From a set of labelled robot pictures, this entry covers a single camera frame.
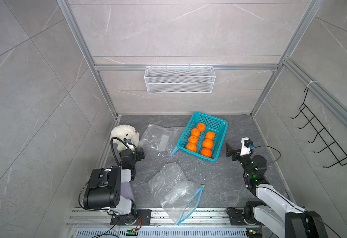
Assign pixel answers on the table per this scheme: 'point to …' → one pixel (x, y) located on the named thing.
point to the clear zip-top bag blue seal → (177, 196)
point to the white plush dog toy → (124, 131)
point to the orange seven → (201, 127)
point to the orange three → (193, 139)
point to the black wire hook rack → (332, 148)
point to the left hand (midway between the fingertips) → (134, 146)
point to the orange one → (206, 151)
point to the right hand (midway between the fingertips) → (235, 142)
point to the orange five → (196, 132)
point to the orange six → (210, 135)
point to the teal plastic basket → (204, 136)
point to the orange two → (191, 147)
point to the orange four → (207, 143)
